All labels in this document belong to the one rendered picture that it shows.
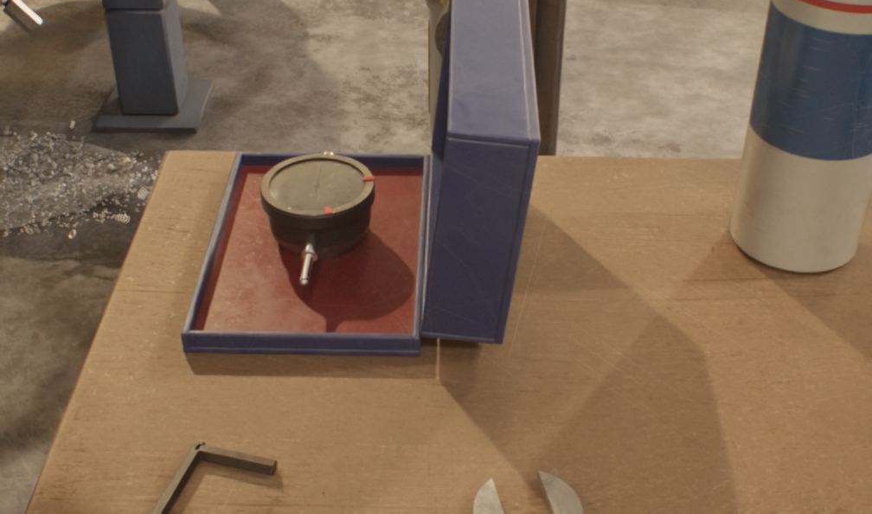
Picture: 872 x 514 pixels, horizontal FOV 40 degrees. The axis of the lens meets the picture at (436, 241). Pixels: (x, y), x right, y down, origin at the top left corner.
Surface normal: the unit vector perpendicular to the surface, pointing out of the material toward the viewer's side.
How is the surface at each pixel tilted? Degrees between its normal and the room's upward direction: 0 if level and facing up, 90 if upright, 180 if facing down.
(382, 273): 0
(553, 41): 90
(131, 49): 90
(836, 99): 90
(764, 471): 0
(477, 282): 90
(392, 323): 0
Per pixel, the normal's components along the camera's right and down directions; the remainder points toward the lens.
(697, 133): 0.00, -0.81
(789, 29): -0.87, 0.29
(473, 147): -0.03, 0.58
